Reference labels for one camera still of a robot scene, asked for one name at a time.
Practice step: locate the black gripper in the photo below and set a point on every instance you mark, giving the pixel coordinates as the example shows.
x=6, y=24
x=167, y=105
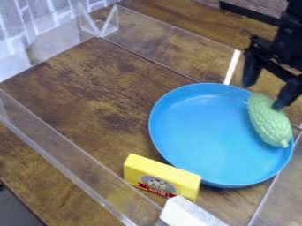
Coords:
x=268, y=55

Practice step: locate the green bumpy gourd toy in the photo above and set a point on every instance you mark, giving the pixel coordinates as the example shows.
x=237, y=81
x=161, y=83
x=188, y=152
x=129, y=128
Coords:
x=270, y=123

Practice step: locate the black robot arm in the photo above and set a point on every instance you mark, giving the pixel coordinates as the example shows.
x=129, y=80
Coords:
x=294, y=9

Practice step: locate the blue round plate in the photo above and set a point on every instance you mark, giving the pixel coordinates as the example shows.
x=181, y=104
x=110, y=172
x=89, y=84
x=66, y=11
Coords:
x=201, y=130

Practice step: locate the yellow butter box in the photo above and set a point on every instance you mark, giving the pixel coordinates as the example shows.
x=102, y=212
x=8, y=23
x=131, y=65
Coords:
x=161, y=178

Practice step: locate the clear acrylic enclosure wall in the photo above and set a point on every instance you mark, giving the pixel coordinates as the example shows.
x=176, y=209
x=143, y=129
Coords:
x=75, y=108

